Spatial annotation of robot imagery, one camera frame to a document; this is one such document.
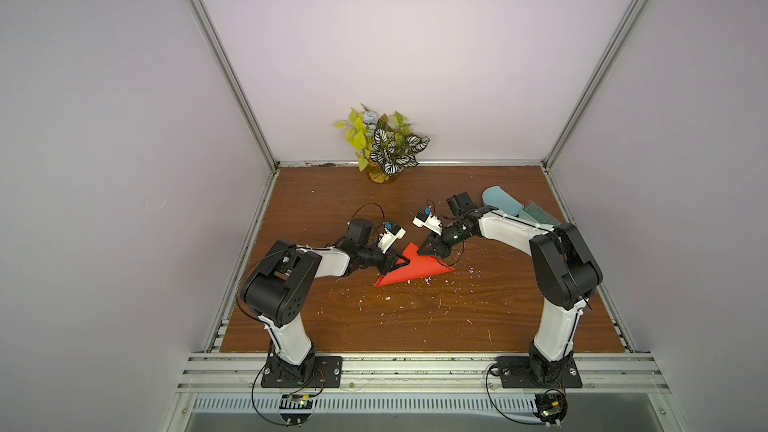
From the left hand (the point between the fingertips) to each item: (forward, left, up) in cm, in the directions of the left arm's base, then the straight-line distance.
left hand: (410, 262), depth 87 cm
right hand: (+5, -3, +2) cm, 6 cm away
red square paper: (0, -3, -1) cm, 3 cm away
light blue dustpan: (+29, -33, -4) cm, 44 cm away
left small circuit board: (-34, +29, -7) cm, 45 cm away
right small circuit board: (-34, -34, -6) cm, 48 cm away
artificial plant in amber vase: (+32, +9, +18) cm, 38 cm away
